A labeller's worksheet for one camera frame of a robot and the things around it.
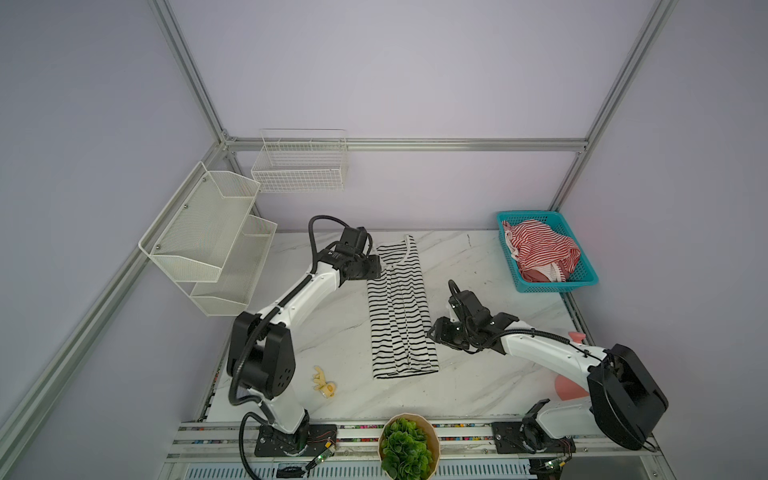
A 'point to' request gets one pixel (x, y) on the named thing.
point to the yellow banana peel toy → (321, 384)
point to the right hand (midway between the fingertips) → (428, 336)
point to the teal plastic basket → (583, 274)
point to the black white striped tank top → (402, 336)
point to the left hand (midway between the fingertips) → (373, 270)
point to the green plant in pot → (408, 447)
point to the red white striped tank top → (542, 255)
